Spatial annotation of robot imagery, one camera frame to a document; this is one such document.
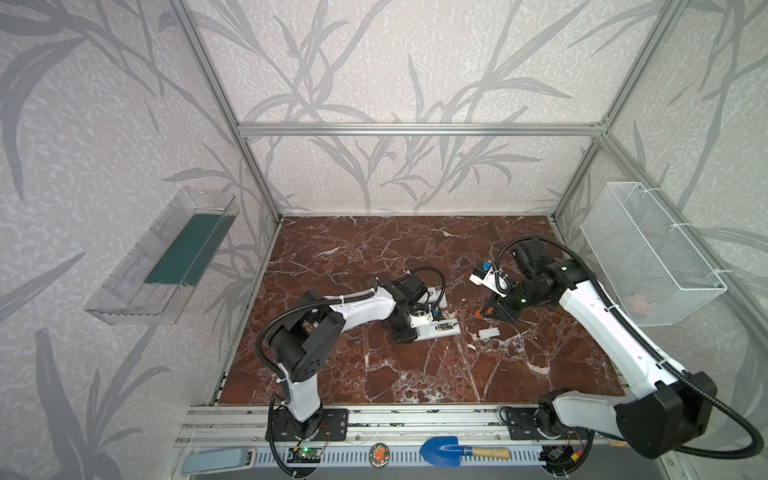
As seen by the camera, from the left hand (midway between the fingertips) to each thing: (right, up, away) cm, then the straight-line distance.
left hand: (411, 323), depth 90 cm
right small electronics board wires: (+37, -29, -17) cm, 50 cm away
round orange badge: (-8, -25, -21) cm, 34 cm away
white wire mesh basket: (+51, +19, -27) cm, 61 cm away
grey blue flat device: (-43, -23, -26) cm, 55 cm away
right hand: (+19, +10, -13) cm, 26 cm away
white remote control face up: (+8, -1, -1) cm, 8 cm away
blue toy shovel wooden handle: (+8, -25, -20) cm, 33 cm away
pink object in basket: (+55, +9, -18) cm, 59 cm away
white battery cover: (+23, -3, -1) cm, 23 cm away
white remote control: (+5, +11, -14) cm, 19 cm away
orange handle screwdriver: (+16, +7, -16) cm, 24 cm away
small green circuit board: (-27, -27, -19) cm, 42 cm away
